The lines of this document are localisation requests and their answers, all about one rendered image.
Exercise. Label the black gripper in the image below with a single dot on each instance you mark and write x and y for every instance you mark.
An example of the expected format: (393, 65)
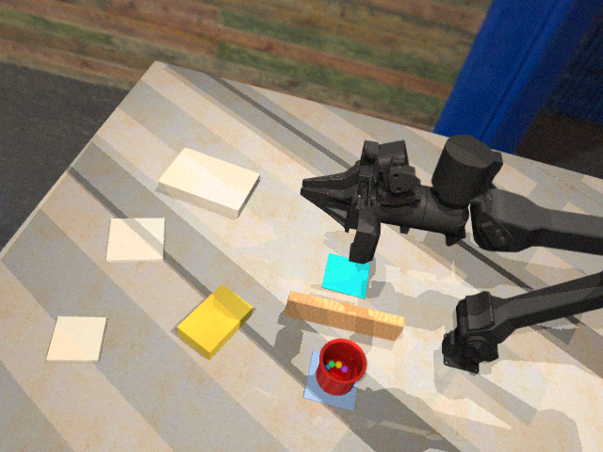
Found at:
(338, 196)

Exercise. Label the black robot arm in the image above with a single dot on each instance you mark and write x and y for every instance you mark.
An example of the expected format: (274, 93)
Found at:
(502, 221)

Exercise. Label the yellow rectangular block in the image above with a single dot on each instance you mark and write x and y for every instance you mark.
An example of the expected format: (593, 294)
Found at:
(215, 321)

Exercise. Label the red cup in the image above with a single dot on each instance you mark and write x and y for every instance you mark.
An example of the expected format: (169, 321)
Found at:
(350, 355)

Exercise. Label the orange wooden bar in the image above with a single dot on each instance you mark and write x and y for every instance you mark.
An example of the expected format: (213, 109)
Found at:
(344, 316)

